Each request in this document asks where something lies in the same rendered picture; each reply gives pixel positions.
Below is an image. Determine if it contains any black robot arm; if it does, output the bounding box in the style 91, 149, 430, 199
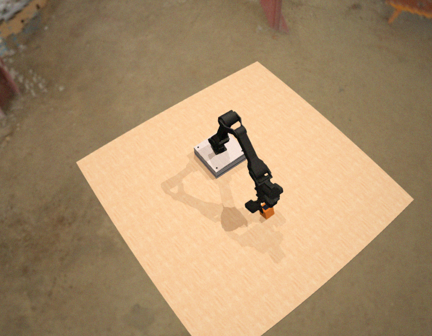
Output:
208, 110, 280, 208

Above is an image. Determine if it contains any orange block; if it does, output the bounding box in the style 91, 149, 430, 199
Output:
259, 203, 274, 220

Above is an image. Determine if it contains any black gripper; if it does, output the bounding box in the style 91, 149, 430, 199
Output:
245, 183, 283, 214

